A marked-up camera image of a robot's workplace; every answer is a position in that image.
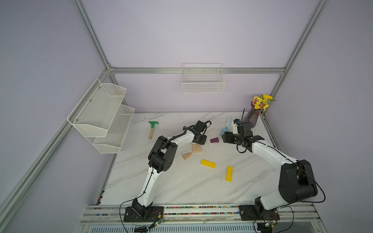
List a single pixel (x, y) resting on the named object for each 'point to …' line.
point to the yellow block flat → (208, 163)
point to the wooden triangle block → (186, 155)
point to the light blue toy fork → (226, 129)
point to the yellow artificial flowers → (262, 101)
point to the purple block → (214, 140)
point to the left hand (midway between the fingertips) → (201, 140)
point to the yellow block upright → (229, 173)
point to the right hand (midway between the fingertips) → (228, 138)
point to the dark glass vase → (253, 116)
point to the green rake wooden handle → (151, 130)
